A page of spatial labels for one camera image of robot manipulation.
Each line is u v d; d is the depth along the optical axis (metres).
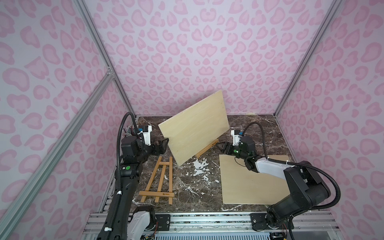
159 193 0.80
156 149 0.65
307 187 0.45
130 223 0.56
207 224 0.73
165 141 0.72
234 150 0.78
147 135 0.65
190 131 0.83
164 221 0.74
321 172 0.43
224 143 0.80
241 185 0.87
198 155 0.93
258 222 0.73
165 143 0.72
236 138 0.82
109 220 0.40
